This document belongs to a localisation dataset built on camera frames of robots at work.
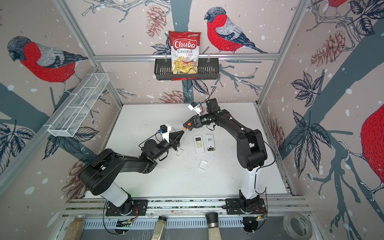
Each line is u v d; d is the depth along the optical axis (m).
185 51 0.83
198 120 0.76
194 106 0.80
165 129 0.70
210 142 0.97
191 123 0.80
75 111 0.76
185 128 0.79
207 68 0.95
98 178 0.45
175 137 0.76
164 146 0.73
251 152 0.51
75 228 0.65
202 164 0.88
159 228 0.66
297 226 0.70
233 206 0.73
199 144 0.95
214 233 0.65
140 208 0.73
